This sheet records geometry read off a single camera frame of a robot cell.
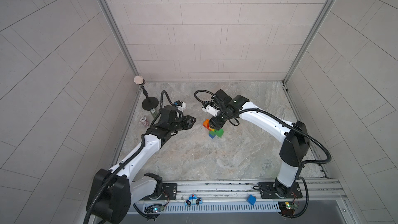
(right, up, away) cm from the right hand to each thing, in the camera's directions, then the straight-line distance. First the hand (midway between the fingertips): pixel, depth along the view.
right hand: (213, 122), depth 82 cm
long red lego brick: (-3, -3, +3) cm, 5 cm away
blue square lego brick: (-1, -9, +6) cm, 11 cm away
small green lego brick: (+3, -5, -3) cm, 7 cm away
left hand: (-9, +2, -1) cm, 9 cm away
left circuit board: (-26, -34, -17) cm, 46 cm away
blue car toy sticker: (-9, -32, -14) cm, 36 cm away
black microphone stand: (-40, +9, +14) cm, 43 cm away
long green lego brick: (0, -6, 0) cm, 6 cm away
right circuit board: (+33, -35, -14) cm, 50 cm away
